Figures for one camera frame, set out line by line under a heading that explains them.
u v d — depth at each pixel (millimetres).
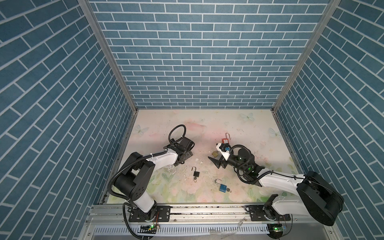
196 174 866
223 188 821
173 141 825
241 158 642
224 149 679
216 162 721
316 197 432
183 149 731
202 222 724
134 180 452
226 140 997
